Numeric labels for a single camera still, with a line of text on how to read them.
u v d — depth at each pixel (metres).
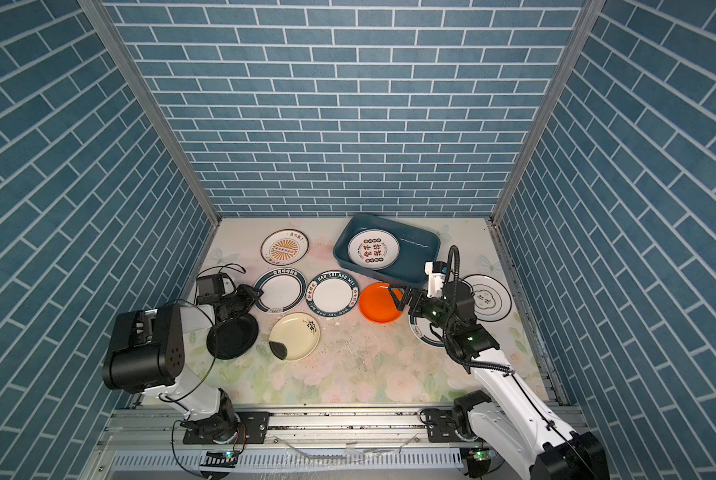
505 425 0.56
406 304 0.69
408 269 1.09
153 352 0.47
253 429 0.74
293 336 0.89
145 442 0.74
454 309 0.58
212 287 0.77
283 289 1.00
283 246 1.12
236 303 0.83
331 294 0.99
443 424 0.74
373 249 1.12
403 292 0.69
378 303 0.98
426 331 0.69
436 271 0.72
